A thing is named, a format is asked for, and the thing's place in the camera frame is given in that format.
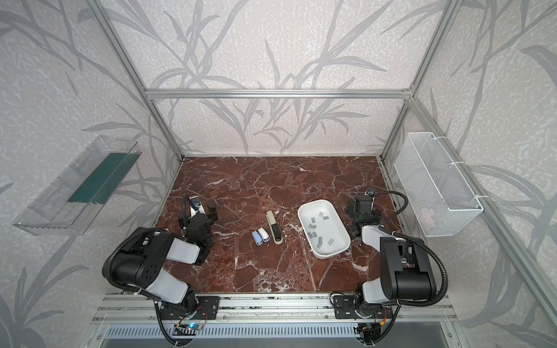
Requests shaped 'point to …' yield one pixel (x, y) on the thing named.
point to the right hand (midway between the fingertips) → (365, 199)
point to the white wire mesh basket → (440, 199)
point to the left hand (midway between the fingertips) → (199, 199)
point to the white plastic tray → (326, 233)
